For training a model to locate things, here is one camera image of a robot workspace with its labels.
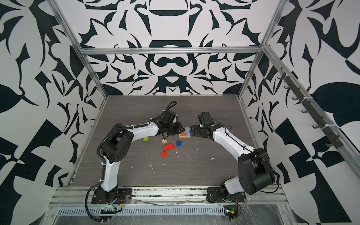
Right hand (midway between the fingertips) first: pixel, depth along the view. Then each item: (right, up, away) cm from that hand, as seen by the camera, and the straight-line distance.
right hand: (198, 130), depth 88 cm
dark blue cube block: (-13, -10, +6) cm, 17 cm away
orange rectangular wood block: (-9, -4, +6) cm, 12 cm away
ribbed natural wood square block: (-22, -8, +5) cm, 24 cm away
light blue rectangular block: (-7, -1, +8) cm, 11 cm away
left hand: (-8, +1, +5) cm, 10 cm away
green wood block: (-33, -6, +3) cm, 34 cm away
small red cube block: (-22, -15, +1) cm, 27 cm away
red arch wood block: (-19, -11, +1) cm, 22 cm away
